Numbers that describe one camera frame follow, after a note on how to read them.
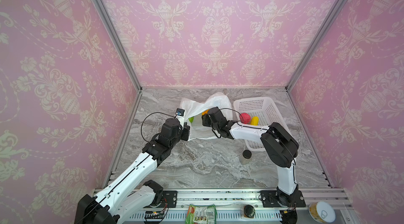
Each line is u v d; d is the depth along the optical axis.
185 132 0.70
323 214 0.66
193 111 0.79
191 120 0.98
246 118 0.96
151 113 0.64
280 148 0.51
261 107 1.06
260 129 0.56
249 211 0.69
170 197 0.75
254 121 0.97
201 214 0.69
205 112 0.78
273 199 0.71
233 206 0.73
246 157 0.78
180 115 0.67
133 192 0.46
